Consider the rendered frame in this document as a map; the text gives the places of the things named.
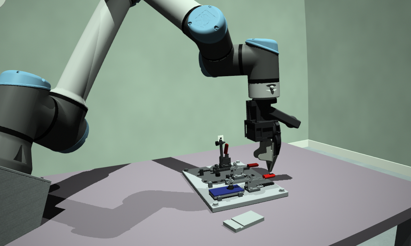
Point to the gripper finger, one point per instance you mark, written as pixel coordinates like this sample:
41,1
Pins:
260,149
271,150

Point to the blue flat blank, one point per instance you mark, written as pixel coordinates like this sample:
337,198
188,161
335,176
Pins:
224,191

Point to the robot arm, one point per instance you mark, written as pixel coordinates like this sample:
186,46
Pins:
31,112

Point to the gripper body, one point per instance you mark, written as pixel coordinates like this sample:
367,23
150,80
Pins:
260,126

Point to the toggle clamp with red handle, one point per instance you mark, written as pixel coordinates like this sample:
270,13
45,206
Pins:
237,172

